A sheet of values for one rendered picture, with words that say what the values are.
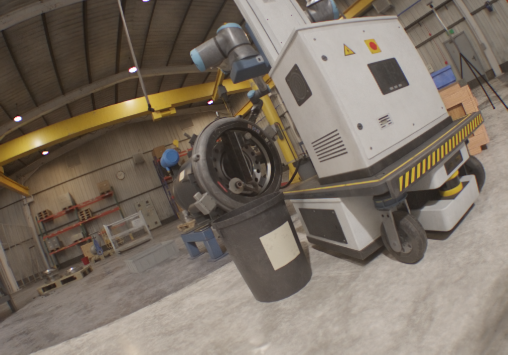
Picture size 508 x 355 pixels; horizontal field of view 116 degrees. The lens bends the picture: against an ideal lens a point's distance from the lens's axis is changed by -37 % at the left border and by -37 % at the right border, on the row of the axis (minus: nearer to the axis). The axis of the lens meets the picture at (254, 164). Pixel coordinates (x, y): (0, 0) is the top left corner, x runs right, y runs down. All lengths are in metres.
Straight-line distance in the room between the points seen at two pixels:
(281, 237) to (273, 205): 0.12
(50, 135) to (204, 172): 12.27
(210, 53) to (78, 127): 12.18
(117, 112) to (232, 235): 12.81
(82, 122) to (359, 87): 13.07
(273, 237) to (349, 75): 0.60
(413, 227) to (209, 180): 1.26
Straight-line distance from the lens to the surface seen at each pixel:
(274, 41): 1.33
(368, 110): 0.81
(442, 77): 1.88
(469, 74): 11.58
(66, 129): 13.45
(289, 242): 0.93
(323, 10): 1.66
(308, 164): 4.51
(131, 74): 14.09
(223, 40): 1.44
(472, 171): 1.16
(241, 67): 1.31
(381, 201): 0.76
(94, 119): 13.40
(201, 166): 1.66
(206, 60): 1.46
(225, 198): 1.67
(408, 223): 0.78
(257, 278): 0.95
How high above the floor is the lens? 0.46
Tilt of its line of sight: 3 degrees up
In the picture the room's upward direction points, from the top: 24 degrees counter-clockwise
